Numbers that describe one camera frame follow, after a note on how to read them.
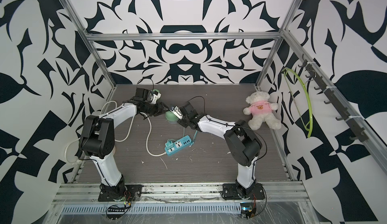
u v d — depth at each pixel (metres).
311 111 0.66
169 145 0.81
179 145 0.87
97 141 0.50
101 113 1.10
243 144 0.49
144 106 0.79
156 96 0.90
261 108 0.97
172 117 0.91
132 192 0.74
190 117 0.71
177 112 0.79
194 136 0.91
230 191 0.74
